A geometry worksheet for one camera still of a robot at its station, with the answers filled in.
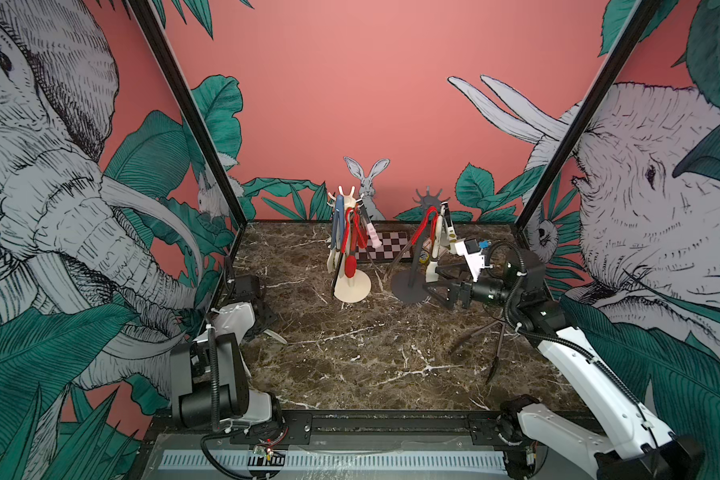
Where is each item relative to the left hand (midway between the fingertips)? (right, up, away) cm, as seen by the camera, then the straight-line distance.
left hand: (263, 317), depth 91 cm
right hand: (+47, +15, -24) cm, 55 cm away
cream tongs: (+5, -5, -3) cm, 7 cm away
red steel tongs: (+30, +25, -15) cm, 41 cm away
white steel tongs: (+50, +17, -15) cm, 55 cm away
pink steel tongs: (+35, +24, -11) cm, 43 cm away
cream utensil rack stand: (+29, +8, +10) cm, 32 cm away
